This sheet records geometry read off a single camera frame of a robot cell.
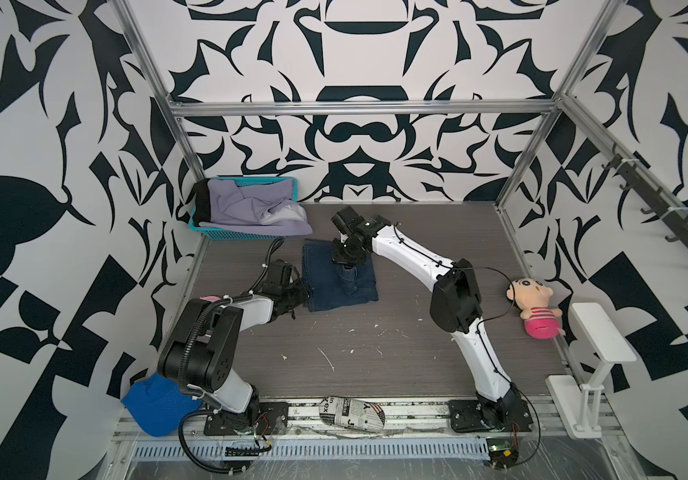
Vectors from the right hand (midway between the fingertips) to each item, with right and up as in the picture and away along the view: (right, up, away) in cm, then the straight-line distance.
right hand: (334, 258), depth 92 cm
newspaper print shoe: (+5, -35, -19) cm, 41 cm away
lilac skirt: (-29, +18, +19) cm, 39 cm away
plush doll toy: (+58, -16, -7) cm, 61 cm away
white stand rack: (+58, -32, -22) cm, 70 cm away
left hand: (-7, -8, +3) cm, 11 cm away
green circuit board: (+40, -44, -21) cm, 63 cm away
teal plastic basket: (-34, +8, +13) cm, 37 cm away
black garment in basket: (-45, +15, +10) cm, 48 cm away
